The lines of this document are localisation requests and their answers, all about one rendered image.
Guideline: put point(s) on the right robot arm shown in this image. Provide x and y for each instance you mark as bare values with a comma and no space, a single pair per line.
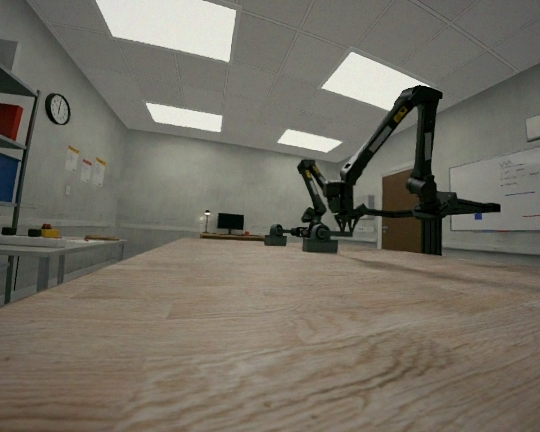
316,200

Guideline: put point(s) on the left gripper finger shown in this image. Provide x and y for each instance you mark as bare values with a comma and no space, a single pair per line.
344,219
349,220

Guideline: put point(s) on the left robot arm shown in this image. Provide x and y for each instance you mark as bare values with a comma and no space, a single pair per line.
421,181

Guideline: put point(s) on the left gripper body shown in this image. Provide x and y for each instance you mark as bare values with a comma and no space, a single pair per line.
347,204

